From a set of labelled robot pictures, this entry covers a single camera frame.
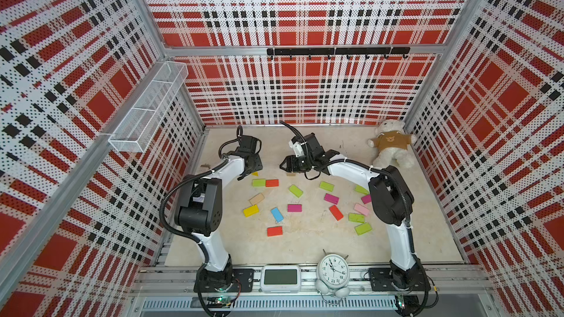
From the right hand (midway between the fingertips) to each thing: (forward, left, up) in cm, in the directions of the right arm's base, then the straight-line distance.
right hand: (286, 166), depth 92 cm
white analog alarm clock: (-39, -16, -6) cm, 43 cm away
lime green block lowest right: (-23, -30, -10) cm, 39 cm away
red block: (-2, +7, -10) cm, 12 cm away
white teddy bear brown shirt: (+15, -51, -4) cm, 53 cm away
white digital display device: (-41, +1, -6) cm, 41 cm away
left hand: (+4, +14, -4) cm, 15 cm away
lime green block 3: (-3, -18, -11) cm, 21 cm away
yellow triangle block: (+3, +15, -9) cm, 18 cm away
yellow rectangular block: (-15, +15, -10) cm, 24 cm away
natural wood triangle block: (+1, -2, -8) cm, 8 cm away
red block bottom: (-24, +5, -10) cm, 26 cm away
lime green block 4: (-19, -28, -9) cm, 35 cm away
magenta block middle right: (-10, -19, -10) cm, 24 cm away
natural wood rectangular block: (-10, +13, -10) cm, 19 cm away
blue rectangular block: (-17, +4, -10) cm, 20 cm away
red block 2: (-16, -21, -10) cm, 28 cm away
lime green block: (-2, +13, -10) cm, 17 cm away
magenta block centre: (-14, -3, -10) cm, 18 cm away
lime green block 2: (-6, -4, -10) cm, 12 cm away
